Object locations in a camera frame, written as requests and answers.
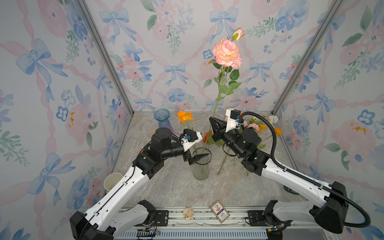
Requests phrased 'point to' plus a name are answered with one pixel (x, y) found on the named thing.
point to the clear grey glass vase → (201, 171)
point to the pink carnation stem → (252, 126)
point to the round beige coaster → (188, 213)
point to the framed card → (220, 211)
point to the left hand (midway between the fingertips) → (203, 141)
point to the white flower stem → (272, 119)
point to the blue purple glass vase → (162, 115)
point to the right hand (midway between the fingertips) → (211, 117)
